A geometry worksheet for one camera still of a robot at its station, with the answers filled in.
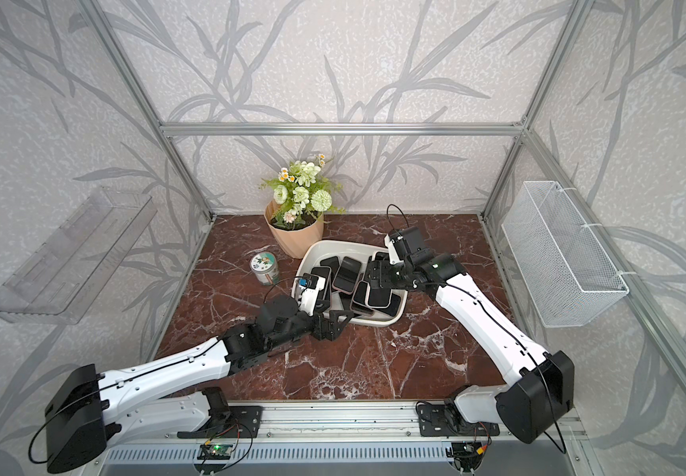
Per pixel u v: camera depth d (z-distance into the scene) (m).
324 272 1.01
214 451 0.71
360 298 0.91
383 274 0.67
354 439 0.74
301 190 0.85
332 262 1.07
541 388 0.38
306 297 0.66
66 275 0.67
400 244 0.61
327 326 0.65
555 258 0.64
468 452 0.74
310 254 0.99
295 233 0.94
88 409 0.40
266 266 0.96
